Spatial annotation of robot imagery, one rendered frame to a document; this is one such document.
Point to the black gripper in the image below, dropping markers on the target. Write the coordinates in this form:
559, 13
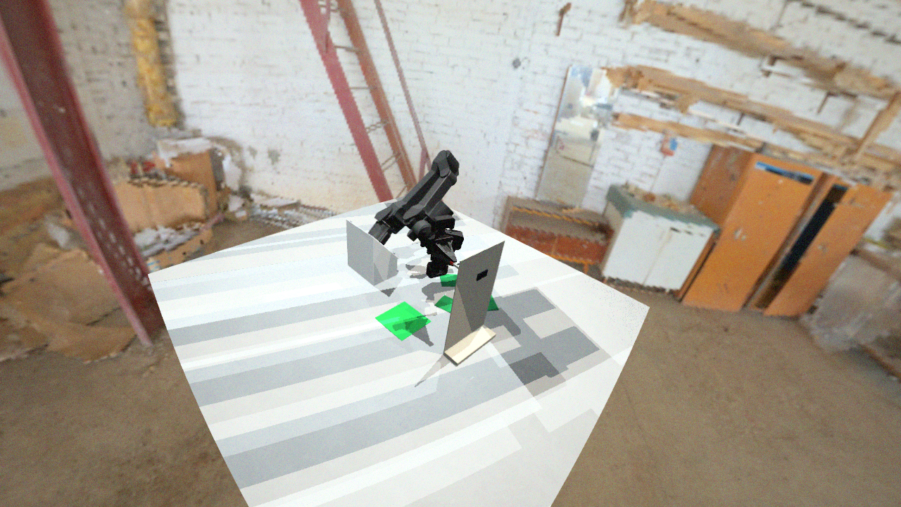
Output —
439, 245

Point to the green translucent square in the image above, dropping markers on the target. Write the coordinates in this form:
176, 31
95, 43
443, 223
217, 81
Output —
403, 320

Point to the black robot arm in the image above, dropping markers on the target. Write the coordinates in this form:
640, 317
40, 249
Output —
421, 204

